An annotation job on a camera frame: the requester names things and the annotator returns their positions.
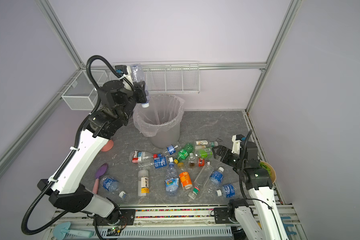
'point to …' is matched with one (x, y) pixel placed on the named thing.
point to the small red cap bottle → (201, 162)
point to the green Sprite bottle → (184, 152)
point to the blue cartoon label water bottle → (172, 180)
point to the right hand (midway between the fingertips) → (220, 152)
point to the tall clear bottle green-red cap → (201, 180)
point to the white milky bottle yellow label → (143, 185)
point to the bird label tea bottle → (204, 142)
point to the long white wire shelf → (180, 77)
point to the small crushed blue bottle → (171, 150)
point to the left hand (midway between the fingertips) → (141, 84)
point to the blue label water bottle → (214, 182)
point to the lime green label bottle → (204, 153)
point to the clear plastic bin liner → (163, 111)
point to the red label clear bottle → (137, 156)
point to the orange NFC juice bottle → (185, 180)
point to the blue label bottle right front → (227, 190)
